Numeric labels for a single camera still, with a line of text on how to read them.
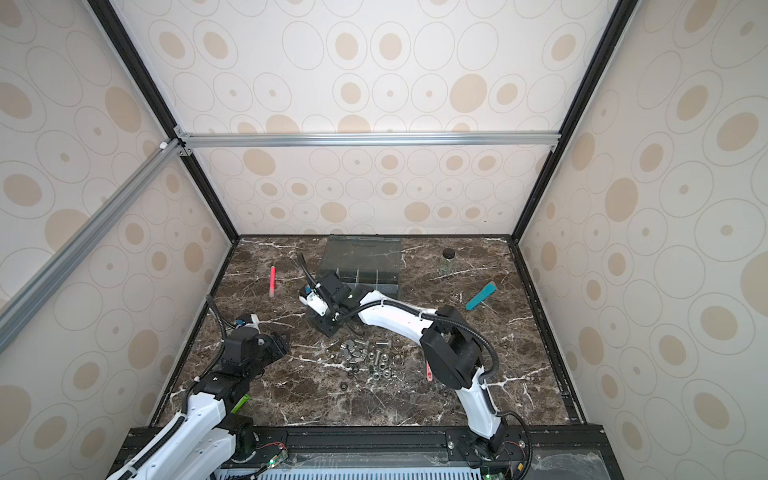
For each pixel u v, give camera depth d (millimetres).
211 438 591
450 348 500
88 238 627
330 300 673
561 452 731
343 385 833
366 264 1117
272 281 1060
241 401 610
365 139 897
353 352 886
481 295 1027
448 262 1031
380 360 875
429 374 846
